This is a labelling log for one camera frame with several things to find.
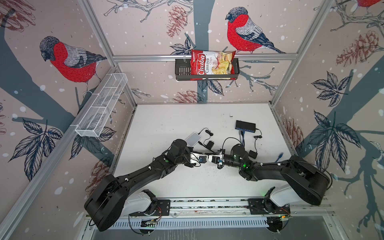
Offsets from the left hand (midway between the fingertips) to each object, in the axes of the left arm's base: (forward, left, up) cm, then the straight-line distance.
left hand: (200, 151), depth 80 cm
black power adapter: (+3, -33, -11) cm, 35 cm away
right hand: (-2, -3, -2) cm, 4 cm away
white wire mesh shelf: (+19, +52, +18) cm, 58 cm away
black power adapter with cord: (+11, -7, -11) cm, 17 cm away
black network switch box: (+25, -35, -12) cm, 45 cm away
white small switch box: (+15, +4, -12) cm, 19 cm away
